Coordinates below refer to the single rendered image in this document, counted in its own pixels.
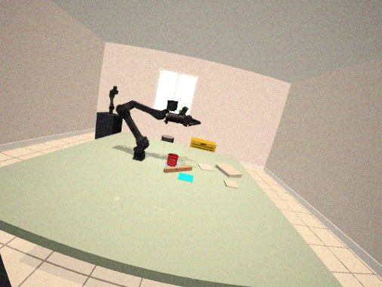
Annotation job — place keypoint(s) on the tan flat bar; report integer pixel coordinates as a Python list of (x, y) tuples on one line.
[(177, 169)]

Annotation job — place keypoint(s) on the red cup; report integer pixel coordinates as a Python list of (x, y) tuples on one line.
[(172, 159)]

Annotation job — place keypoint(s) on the beige flat rectangular pad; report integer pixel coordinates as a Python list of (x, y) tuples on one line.
[(228, 171)]

